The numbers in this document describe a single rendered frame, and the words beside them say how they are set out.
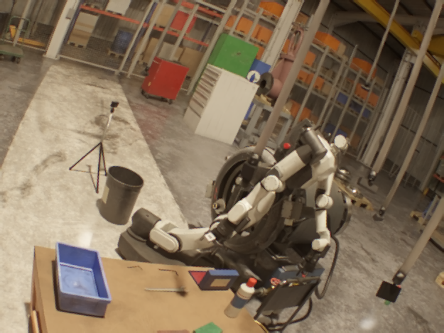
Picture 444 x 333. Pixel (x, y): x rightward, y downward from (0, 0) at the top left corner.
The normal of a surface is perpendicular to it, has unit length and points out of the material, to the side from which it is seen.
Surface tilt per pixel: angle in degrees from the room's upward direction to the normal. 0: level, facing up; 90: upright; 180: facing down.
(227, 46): 90
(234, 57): 90
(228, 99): 90
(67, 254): 90
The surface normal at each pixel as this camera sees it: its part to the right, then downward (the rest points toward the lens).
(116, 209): 0.17, 0.42
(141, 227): -0.30, 0.15
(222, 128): 0.37, 0.43
